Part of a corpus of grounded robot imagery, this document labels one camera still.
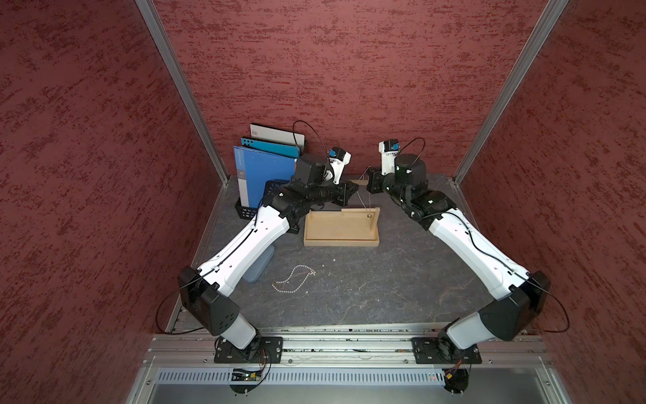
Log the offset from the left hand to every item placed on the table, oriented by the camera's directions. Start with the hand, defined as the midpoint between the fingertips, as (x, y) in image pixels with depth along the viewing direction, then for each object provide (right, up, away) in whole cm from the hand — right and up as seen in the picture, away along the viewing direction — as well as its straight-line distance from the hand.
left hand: (355, 192), depth 70 cm
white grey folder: (-28, +23, +27) cm, 46 cm away
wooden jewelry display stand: (-1, -14, +32) cm, 35 cm away
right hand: (+4, +6, +5) cm, 9 cm away
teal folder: (-26, +17, +22) cm, 38 cm away
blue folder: (-35, +9, +19) cm, 41 cm away
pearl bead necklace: (-22, -30, +19) cm, 42 cm away
